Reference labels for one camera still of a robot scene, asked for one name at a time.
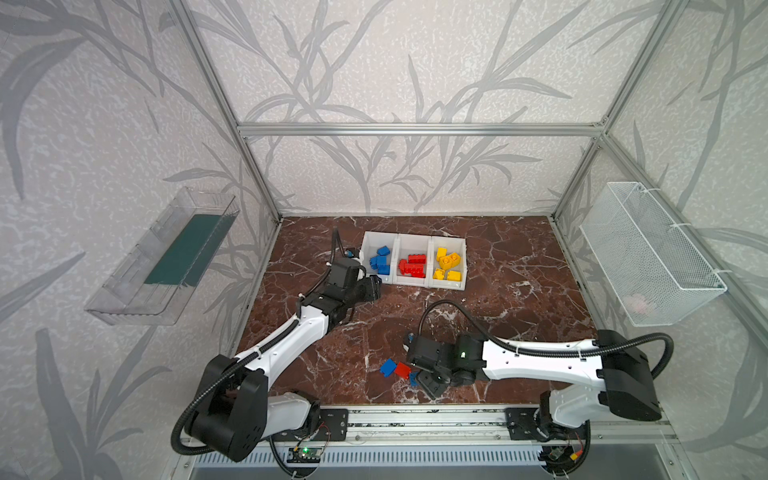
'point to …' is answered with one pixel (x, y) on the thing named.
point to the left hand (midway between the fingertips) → (378, 272)
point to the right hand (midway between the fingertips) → (426, 367)
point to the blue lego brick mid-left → (381, 260)
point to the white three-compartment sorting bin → (429, 261)
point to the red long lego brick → (415, 269)
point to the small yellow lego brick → (441, 253)
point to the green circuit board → (304, 455)
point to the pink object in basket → (636, 303)
